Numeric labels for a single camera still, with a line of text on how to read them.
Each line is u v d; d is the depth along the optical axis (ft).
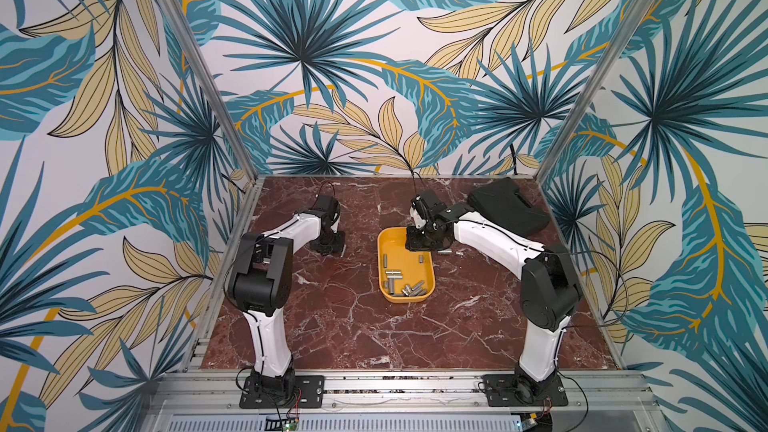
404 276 3.04
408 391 2.46
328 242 2.76
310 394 2.45
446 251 3.20
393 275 3.04
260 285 1.68
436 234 2.22
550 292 1.60
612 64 2.80
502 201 3.60
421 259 3.13
